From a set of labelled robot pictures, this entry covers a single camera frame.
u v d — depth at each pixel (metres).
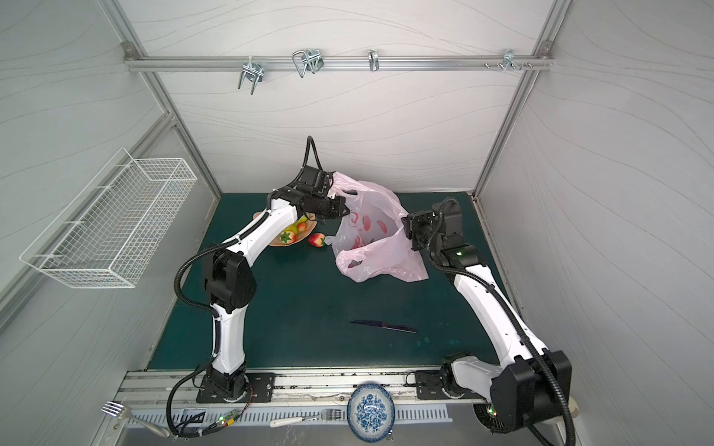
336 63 0.78
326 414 0.70
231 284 0.52
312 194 0.72
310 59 0.76
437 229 0.57
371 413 0.70
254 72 0.79
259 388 0.74
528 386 0.38
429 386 0.74
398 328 0.84
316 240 1.01
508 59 0.77
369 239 1.01
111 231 0.69
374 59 0.78
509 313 0.44
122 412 0.69
